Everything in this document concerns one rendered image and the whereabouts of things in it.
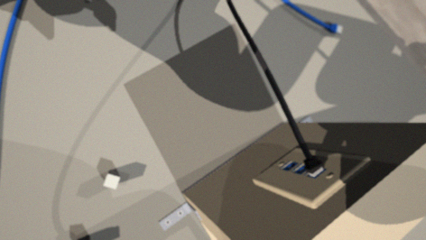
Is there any black ethernet plug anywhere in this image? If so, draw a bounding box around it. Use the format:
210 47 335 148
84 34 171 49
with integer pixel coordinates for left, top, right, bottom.
303 155 323 177

